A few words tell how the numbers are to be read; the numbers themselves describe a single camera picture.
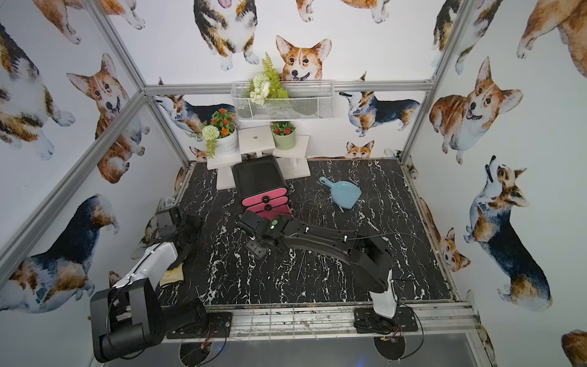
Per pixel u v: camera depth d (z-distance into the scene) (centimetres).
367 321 73
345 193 108
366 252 45
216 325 74
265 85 78
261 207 91
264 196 88
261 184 127
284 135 98
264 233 58
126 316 46
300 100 92
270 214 63
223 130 93
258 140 100
